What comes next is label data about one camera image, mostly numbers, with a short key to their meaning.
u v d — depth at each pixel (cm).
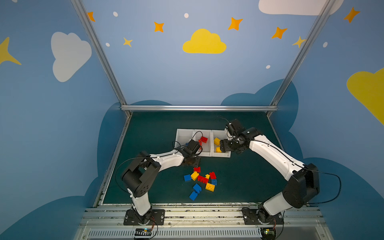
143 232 73
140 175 47
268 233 73
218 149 80
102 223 75
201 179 86
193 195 80
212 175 89
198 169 90
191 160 78
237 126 66
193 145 74
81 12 70
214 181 84
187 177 86
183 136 107
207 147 101
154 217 73
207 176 88
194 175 86
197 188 82
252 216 75
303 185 43
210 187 84
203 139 103
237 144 61
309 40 80
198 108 123
